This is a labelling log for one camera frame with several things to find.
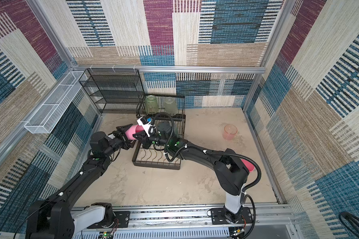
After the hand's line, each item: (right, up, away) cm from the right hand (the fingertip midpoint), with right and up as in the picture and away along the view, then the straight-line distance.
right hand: (134, 137), depth 74 cm
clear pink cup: (+56, +1, +30) cm, 63 cm away
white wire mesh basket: (-41, +9, -3) cm, 42 cm away
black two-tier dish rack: (+7, -14, +19) cm, 25 cm away
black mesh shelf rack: (-27, +31, +37) cm, 55 cm away
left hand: (0, +5, +3) cm, 6 cm away
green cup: (+6, +18, +13) cm, 23 cm away
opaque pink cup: (-1, +3, 0) cm, 3 cm away
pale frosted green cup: (+17, +16, +15) cm, 28 cm away
